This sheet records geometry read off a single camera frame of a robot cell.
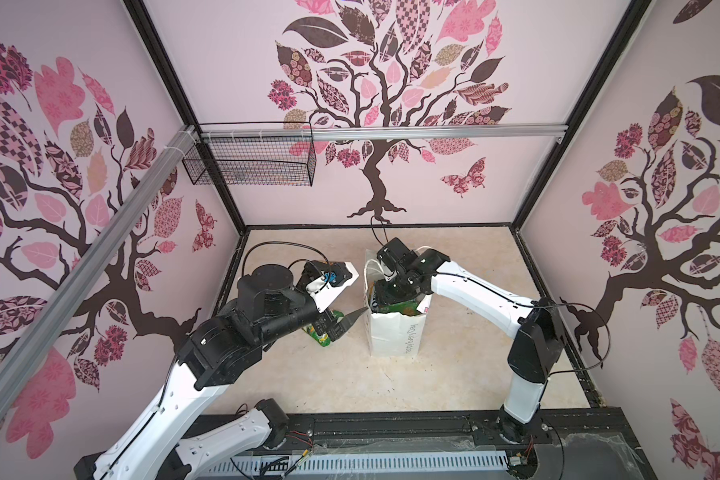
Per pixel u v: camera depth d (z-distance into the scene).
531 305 0.48
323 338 0.88
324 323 0.50
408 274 0.59
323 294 0.46
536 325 0.45
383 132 0.92
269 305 0.39
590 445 0.73
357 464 0.70
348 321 0.49
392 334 0.72
